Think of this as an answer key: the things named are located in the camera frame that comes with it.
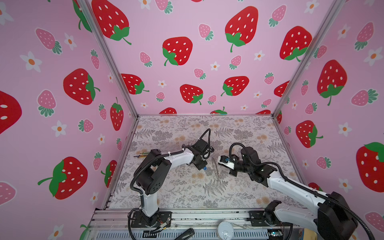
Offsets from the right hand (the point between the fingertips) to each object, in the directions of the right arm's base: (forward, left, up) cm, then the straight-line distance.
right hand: (219, 161), depth 80 cm
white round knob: (-30, -4, -8) cm, 32 cm away
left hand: (+5, +10, -12) cm, 17 cm away
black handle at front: (-34, +13, -10) cm, 38 cm away
